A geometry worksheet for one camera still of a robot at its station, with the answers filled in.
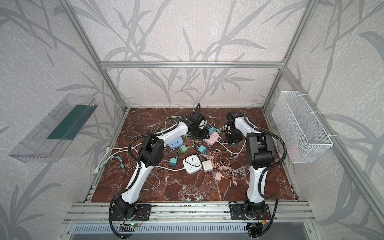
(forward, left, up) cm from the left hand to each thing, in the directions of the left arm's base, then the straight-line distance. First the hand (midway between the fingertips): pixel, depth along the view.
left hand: (209, 133), depth 100 cm
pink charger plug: (-28, -4, -2) cm, 28 cm away
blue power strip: (-7, +21, -1) cm, 22 cm away
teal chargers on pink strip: (+1, -2, +3) cm, 3 cm away
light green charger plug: (-10, +17, -3) cm, 20 cm away
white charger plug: (-23, +1, -1) cm, 23 cm away
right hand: (-4, -16, 0) cm, 17 cm away
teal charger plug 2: (-20, +22, -2) cm, 30 cm away
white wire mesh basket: (-23, -37, +31) cm, 54 cm away
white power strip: (-22, +10, -1) cm, 24 cm away
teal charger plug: (-12, +4, -2) cm, 12 cm away
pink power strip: (-2, -3, -3) cm, 5 cm away
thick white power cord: (-9, +68, -7) cm, 69 cm away
